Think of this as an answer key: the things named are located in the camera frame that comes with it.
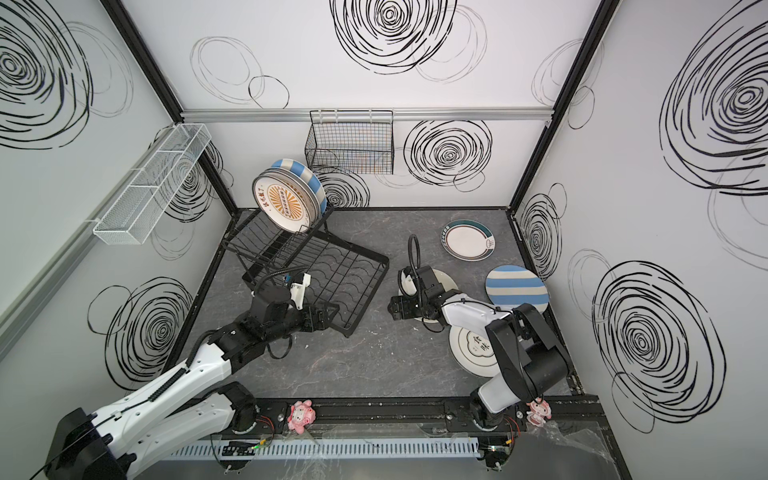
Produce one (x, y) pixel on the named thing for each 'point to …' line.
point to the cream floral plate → (408, 285)
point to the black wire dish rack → (335, 269)
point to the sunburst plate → (287, 198)
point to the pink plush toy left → (301, 415)
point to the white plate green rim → (468, 240)
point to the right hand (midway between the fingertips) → (395, 308)
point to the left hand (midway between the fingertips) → (331, 307)
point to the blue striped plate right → (509, 285)
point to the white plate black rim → (473, 351)
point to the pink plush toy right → (539, 412)
